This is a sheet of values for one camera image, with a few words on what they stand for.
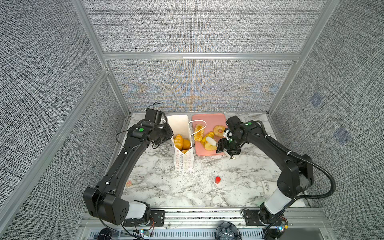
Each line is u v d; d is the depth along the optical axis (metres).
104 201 0.38
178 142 0.84
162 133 0.66
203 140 1.00
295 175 0.44
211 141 0.86
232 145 0.70
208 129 1.07
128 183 0.84
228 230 0.69
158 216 0.74
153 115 0.56
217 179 0.84
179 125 0.91
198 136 1.00
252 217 0.73
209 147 0.94
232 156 0.72
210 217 0.75
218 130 1.05
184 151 0.71
